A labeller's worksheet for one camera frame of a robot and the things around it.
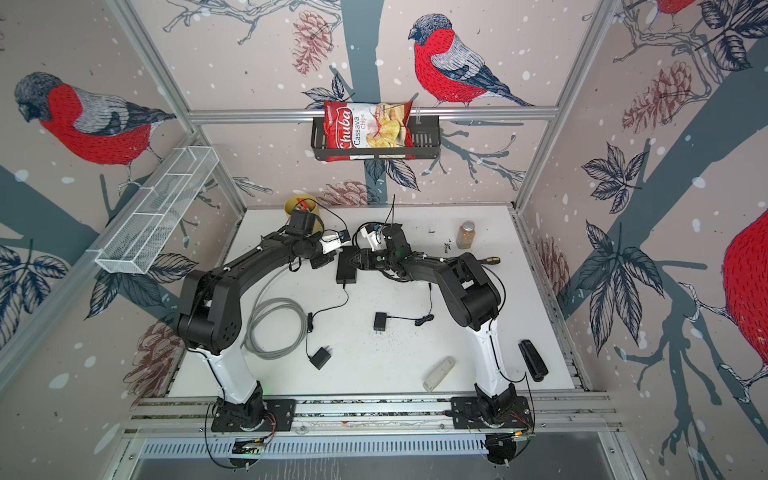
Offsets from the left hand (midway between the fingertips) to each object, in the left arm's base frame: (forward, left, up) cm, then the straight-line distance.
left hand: (331, 247), depth 95 cm
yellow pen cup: (+20, +12, +1) cm, 24 cm away
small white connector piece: (+16, -35, -11) cm, 40 cm away
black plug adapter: (-20, -16, -10) cm, 28 cm away
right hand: (-5, -5, -4) cm, 8 cm away
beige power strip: (-36, -32, -9) cm, 49 cm away
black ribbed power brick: (-5, -4, -8) cm, 10 cm away
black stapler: (-34, -58, -8) cm, 68 cm away
